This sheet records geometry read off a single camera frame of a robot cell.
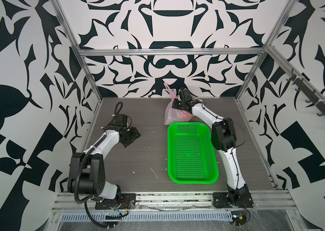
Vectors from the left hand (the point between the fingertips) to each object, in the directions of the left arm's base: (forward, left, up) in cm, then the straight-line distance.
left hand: (136, 134), depth 90 cm
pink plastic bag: (+14, -24, -1) cm, 28 cm away
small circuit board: (-44, -52, -8) cm, 68 cm away
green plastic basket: (-12, -34, -7) cm, 36 cm away
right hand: (+24, -24, +4) cm, 34 cm away
